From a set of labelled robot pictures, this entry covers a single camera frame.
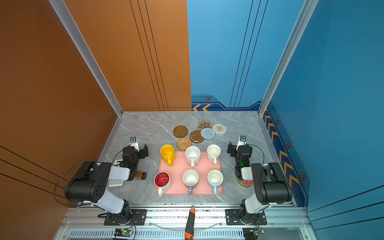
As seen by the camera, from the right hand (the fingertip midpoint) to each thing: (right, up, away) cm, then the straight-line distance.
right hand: (237, 143), depth 94 cm
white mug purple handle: (-29, -19, -9) cm, 36 cm away
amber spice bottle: (-58, -17, -9) cm, 61 cm away
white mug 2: (-16, -5, -3) cm, 17 cm away
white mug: (-29, -7, 0) cm, 29 cm away
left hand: (-64, 0, 0) cm, 64 cm away
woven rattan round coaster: (-35, -1, +7) cm, 36 cm away
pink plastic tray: (-37, -13, -3) cm, 39 cm away
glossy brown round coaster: (-27, +3, +11) cm, 29 cm away
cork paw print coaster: (-21, +12, +18) cm, 30 cm away
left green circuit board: (-61, -40, -23) cm, 76 cm away
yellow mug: (-45, -5, +1) cm, 45 cm away
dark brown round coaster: (-38, +7, +15) cm, 41 cm away
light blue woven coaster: (-18, +6, +11) cm, 22 cm away
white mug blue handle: (-15, -19, -9) cm, 26 cm away
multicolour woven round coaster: (-9, +9, +15) cm, 20 cm away
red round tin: (+1, -21, -13) cm, 24 cm away
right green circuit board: (+1, -40, -23) cm, 46 cm away
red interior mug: (-45, -20, -11) cm, 51 cm away
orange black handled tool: (-29, -36, -22) cm, 52 cm away
